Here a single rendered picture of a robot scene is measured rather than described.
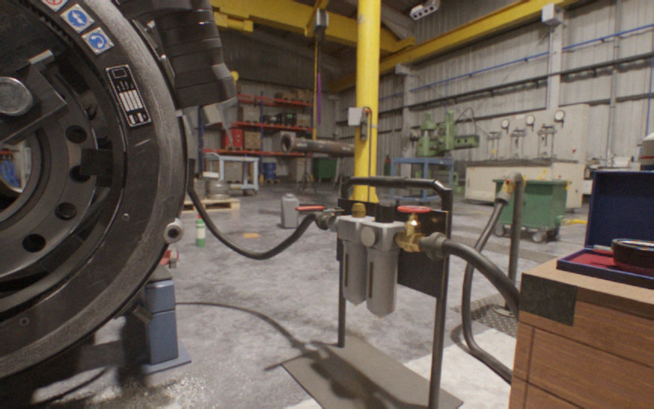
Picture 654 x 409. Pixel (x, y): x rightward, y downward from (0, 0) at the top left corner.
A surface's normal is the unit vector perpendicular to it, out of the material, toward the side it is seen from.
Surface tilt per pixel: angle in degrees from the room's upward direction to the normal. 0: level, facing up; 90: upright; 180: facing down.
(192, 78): 110
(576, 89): 90
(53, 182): 90
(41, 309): 90
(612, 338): 90
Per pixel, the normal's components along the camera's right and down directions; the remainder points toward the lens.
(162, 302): 0.59, 0.09
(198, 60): -0.11, 0.61
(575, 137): -0.94, 0.02
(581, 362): -0.80, 0.04
